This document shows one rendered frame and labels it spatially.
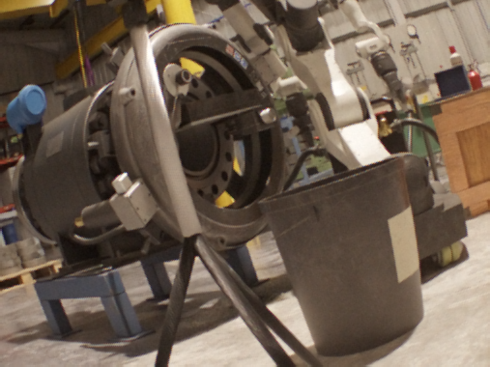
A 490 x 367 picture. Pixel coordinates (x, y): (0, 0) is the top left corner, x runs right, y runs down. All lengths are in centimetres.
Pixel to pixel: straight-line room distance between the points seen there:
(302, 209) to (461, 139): 132
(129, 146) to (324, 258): 83
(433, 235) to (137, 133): 88
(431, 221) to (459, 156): 75
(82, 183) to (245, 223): 57
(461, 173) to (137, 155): 121
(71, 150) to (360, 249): 131
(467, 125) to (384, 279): 126
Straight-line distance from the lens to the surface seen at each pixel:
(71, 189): 233
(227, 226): 209
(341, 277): 127
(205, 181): 226
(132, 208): 186
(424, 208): 176
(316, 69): 232
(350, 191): 124
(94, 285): 219
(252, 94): 233
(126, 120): 194
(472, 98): 243
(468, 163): 249
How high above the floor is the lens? 43
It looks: 1 degrees up
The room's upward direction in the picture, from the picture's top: 17 degrees counter-clockwise
